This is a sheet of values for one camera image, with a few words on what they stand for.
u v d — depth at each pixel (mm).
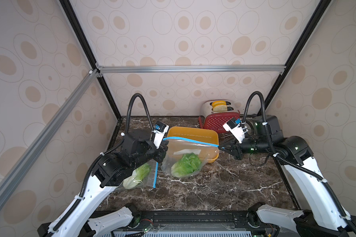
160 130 486
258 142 485
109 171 380
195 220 746
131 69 873
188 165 700
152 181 786
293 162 381
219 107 994
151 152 471
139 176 812
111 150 435
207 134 1100
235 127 513
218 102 998
